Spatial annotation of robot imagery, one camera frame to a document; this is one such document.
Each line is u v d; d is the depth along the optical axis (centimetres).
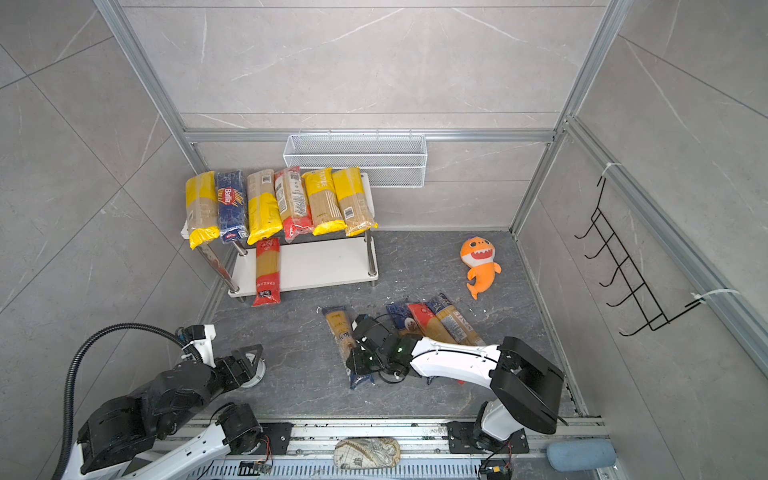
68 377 43
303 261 105
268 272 95
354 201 76
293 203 74
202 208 74
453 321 93
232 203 74
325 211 73
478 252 101
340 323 86
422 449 73
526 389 41
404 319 93
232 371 55
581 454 69
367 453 69
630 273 67
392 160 100
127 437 41
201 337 56
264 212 73
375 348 62
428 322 90
